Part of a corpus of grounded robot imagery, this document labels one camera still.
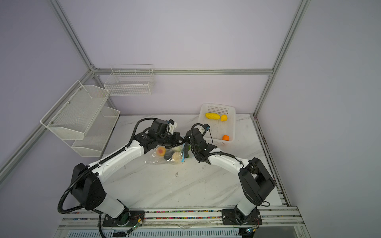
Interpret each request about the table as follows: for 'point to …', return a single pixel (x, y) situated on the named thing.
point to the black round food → (168, 153)
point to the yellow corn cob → (213, 116)
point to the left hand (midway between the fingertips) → (185, 141)
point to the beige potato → (176, 157)
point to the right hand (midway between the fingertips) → (184, 132)
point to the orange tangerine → (225, 137)
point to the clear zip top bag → (155, 158)
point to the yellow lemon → (223, 118)
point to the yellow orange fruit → (161, 151)
